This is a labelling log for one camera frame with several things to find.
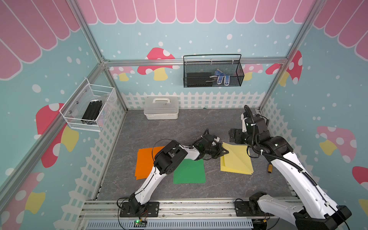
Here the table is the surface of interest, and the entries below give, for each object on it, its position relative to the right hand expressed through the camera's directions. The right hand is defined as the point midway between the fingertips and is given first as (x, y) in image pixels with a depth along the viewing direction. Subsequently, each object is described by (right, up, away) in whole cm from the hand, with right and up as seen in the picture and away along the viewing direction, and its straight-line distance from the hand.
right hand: (236, 131), depth 73 cm
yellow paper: (+7, -19, +18) cm, 27 cm away
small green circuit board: (-50, -47, 0) cm, 69 cm away
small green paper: (-23, -26, +15) cm, 38 cm away
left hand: (+2, -15, +18) cm, 24 cm away
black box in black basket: (-18, +31, +17) cm, 40 cm away
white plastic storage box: (-45, +16, +33) cm, 58 cm away
